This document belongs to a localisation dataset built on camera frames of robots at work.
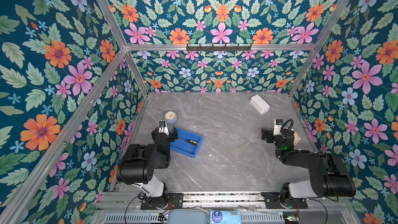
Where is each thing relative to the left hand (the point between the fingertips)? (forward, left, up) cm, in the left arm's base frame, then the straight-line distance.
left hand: (166, 122), depth 90 cm
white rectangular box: (+13, -63, -6) cm, 65 cm away
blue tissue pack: (-47, -30, -4) cm, 56 cm away
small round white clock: (+9, 0, -7) cm, 11 cm away
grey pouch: (-46, -13, -9) cm, 48 cm away
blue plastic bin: (-11, -11, -11) cm, 19 cm away
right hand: (-5, -63, -4) cm, 63 cm away
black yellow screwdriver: (-10, -15, -8) cm, 20 cm away
